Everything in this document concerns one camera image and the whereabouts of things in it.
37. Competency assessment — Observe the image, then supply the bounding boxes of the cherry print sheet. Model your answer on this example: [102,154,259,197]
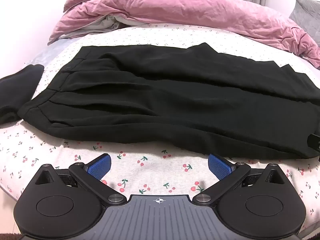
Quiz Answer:
[0,22,320,232]

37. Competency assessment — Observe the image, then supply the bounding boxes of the black pants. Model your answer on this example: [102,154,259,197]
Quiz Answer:
[18,42,320,160]

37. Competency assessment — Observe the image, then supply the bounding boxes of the black folded garment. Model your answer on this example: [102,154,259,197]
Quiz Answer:
[0,64,45,125]

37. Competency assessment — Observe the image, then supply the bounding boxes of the grey quilted headboard cover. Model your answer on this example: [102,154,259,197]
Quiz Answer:
[288,0,320,35]

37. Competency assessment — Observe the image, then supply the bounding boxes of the pink duvet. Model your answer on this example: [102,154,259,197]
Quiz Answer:
[47,0,320,69]

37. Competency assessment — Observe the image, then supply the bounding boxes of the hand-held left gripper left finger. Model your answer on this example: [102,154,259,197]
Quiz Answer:
[34,154,127,204]

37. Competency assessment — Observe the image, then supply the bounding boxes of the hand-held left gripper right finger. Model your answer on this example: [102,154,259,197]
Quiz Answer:
[192,153,288,204]

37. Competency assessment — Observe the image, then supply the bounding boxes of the grey bed sheet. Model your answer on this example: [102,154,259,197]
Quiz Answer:
[0,36,84,80]

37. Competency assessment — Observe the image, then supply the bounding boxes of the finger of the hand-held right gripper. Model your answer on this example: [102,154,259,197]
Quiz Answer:
[307,133,320,156]

